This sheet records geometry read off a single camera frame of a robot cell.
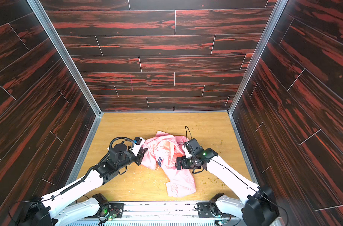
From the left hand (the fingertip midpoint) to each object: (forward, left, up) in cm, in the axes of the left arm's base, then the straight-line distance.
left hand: (147, 148), depth 79 cm
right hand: (-4, -22, -8) cm, 24 cm away
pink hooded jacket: (+1, -9, -2) cm, 9 cm away
